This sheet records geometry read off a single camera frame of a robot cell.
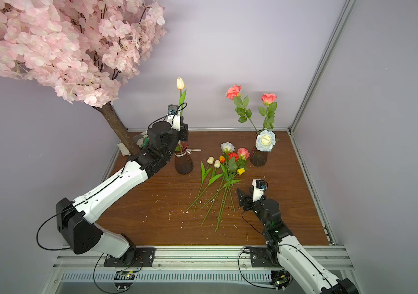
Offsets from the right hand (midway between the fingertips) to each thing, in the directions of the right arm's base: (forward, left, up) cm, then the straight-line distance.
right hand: (244, 186), depth 81 cm
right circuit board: (-33, -13, -13) cm, 37 cm away
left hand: (+17, +26, +28) cm, 42 cm away
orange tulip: (+22, +10, -9) cm, 25 cm away
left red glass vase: (+14, +30, -1) cm, 33 cm away
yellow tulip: (+14, +1, -10) cm, 17 cm away
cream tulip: (+12, +20, -10) cm, 26 cm away
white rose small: (+28, +7, -6) cm, 29 cm away
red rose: (+21, +5, -6) cm, 23 cm away
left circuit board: (-34, +49, -13) cm, 61 cm away
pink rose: (+25, -2, -8) cm, 26 cm away
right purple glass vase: (+21, -10, -7) cm, 24 cm away
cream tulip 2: (+10, +14, -10) cm, 20 cm away
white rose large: (+9, -7, +22) cm, 25 cm away
